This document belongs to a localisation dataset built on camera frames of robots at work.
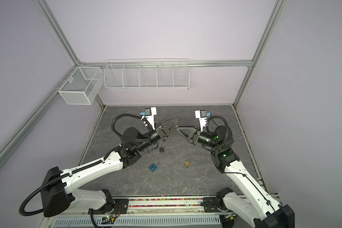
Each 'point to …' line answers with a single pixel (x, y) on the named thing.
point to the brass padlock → (186, 163)
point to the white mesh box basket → (82, 85)
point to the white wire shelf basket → (147, 74)
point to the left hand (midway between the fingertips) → (179, 124)
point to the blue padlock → (153, 167)
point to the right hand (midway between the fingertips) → (176, 131)
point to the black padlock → (162, 149)
